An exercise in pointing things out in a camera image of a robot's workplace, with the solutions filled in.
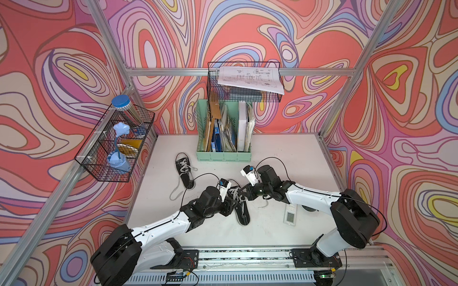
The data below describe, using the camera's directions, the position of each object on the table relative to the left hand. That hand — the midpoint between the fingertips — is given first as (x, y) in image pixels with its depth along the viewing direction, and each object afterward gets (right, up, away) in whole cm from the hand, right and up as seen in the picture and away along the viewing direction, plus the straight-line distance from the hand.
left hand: (235, 202), depth 80 cm
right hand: (+3, +2, +4) cm, 5 cm away
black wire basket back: (-7, +57, +21) cm, 61 cm away
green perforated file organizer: (-2, +48, +24) cm, 54 cm away
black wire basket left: (-50, +23, -13) cm, 56 cm away
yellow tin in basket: (-43, +25, -10) cm, 51 cm away
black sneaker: (+3, -5, +4) cm, 8 cm away
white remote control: (+26, -7, +4) cm, 27 cm away
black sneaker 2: (-28, +13, +16) cm, 35 cm away
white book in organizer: (+4, +37, +13) cm, 39 cm away
